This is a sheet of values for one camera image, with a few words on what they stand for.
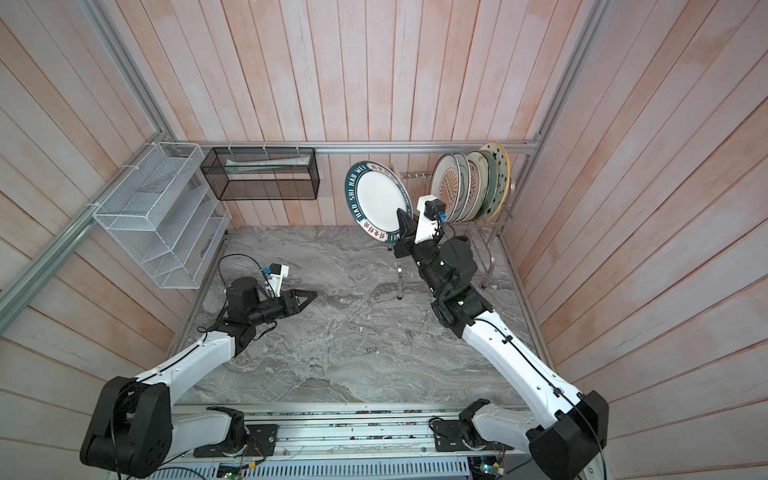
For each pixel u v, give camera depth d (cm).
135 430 41
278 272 77
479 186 75
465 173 79
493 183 73
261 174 105
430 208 51
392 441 74
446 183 84
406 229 59
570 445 37
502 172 75
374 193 61
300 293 76
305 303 78
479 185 75
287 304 73
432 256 56
